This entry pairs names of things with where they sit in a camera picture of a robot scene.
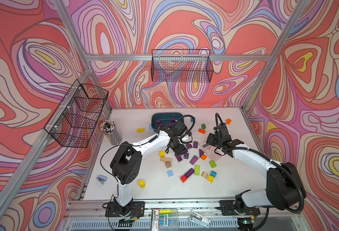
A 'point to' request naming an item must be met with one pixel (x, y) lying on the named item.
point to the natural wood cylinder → (204, 174)
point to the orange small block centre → (203, 157)
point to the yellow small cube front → (210, 178)
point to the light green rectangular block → (197, 170)
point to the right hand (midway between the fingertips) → (212, 142)
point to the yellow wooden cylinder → (141, 183)
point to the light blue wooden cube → (170, 173)
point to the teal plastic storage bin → (161, 120)
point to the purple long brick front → (189, 173)
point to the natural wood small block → (168, 164)
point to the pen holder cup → (109, 128)
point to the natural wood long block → (166, 159)
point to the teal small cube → (213, 173)
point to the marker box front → (164, 220)
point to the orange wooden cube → (228, 121)
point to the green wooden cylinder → (203, 126)
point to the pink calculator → (209, 149)
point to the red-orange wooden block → (202, 131)
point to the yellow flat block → (140, 130)
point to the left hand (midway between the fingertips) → (181, 148)
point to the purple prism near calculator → (201, 152)
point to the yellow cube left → (162, 154)
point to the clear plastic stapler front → (199, 218)
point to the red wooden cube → (183, 178)
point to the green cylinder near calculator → (213, 164)
